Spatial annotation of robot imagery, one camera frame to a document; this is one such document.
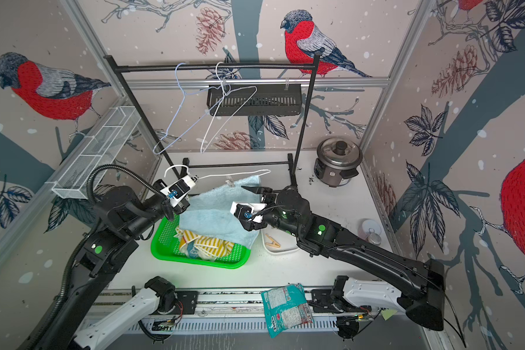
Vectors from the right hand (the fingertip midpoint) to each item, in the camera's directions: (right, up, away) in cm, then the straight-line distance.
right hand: (243, 192), depth 63 cm
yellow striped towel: (-20, -23, +18) cm, 36 cm away
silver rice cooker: (+38, +11, +31) cm, 51 cm away
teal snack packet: (+13, -39, +7) cm, 41 cm away
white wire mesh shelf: (-56, +14, +17) cm, 60 cm away
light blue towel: (-14, -8, +15) cm, 22 cm away
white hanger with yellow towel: (-30, +17, +55) cm, 65 cm away
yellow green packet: (+47, -42, +8) cm, 64 cm away
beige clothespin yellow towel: (+10, -23, +23) cm, 34 cm away
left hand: (-13, +6, -4) cm, 15 cm away
